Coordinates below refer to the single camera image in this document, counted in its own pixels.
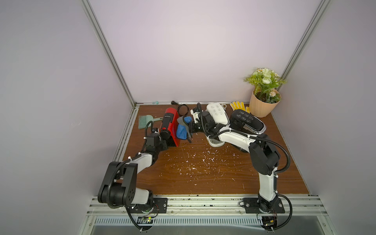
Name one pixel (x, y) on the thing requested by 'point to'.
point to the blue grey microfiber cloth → (182, 130)
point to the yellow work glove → (239, 105)
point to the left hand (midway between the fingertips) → (167, 139)
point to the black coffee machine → (242, 120)
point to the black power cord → (174, 102)
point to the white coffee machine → (220, 117)
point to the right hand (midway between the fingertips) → (185, 124)
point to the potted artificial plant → (265, 96)
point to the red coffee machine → (170, 122)
